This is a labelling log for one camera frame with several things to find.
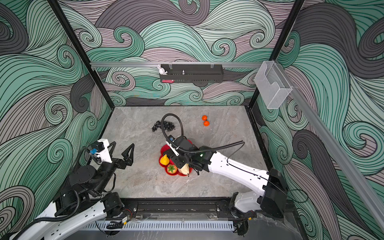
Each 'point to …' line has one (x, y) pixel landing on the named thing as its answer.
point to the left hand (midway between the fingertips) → (125, 143)
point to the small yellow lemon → (164, 160)
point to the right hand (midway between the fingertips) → (175, 154)
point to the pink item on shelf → (168, 81)
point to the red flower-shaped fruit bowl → (165, 166)
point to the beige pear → (185, 169)
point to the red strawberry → (172, 168)
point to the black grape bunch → (167, 125)
